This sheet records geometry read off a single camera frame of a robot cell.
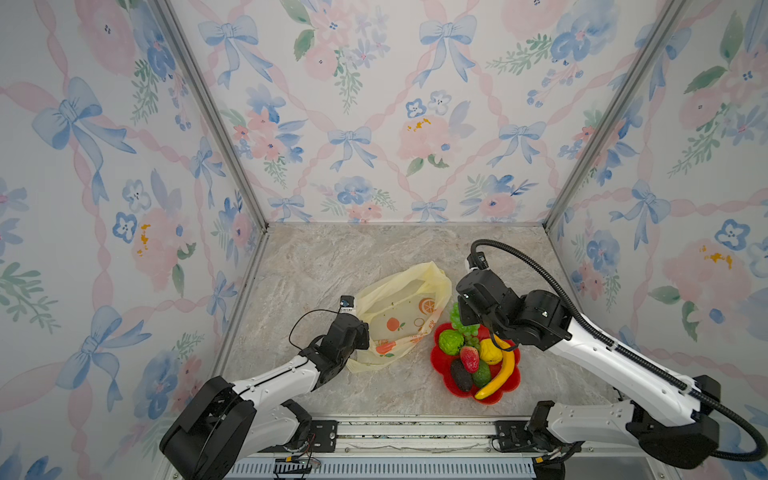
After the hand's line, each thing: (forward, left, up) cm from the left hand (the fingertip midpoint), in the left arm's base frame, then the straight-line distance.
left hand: (366, 321), depth 88 cm
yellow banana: (-14, -37, -1) cm, 40 cm away
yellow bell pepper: (-9, -34, 0) cm, 35 cm away
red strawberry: (-11, -28, +1) cm, 31 cm away
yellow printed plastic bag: (+8, -10, -6) cm, 14 cm away
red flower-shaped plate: (-11, -22, -4) cm, 25 cm away
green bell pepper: (-6, -24, +1) cm, 25 cm away
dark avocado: (-15, -26, -2) cm, 30 cm away
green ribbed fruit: (-15, -32, -2) cm, 35 cm away
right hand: (-3, -25, +20) cm, 32 cm away
